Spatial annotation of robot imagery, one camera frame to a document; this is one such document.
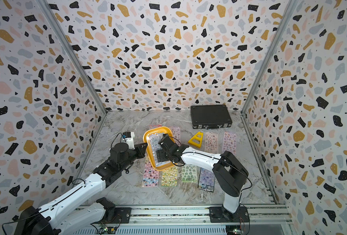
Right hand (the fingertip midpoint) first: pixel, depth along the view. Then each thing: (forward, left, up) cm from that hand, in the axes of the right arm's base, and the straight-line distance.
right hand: (162, 154), depth 88 cm
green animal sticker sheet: (-11, -4, -9) cm, 15 cm away
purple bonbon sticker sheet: (-12, -27, -9) cm, 31 cm away
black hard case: (+36, -33, -5) cm, 49 cm away
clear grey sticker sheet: (+7, +5, +6) cm, 10 cm away
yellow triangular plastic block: (+17, -21, -9) cm, 29 cm away
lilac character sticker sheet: (+16, -45, -9) cm, 49 cm away
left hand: (0, +6, +12) cm, 13 cm away
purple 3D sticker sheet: (+24, -7, -9) cm, 26 cm away
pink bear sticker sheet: (+15, -32, -9) cm, 37 cm away
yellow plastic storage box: (+11, -2, +9) cm, 15 cm away
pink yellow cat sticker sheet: (-10, +7, -9) cm, 15 cm away
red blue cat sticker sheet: (+29, +11, -9) cm, 32 cm away
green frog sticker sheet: (-7, -16, -10) cm, 21 cm away
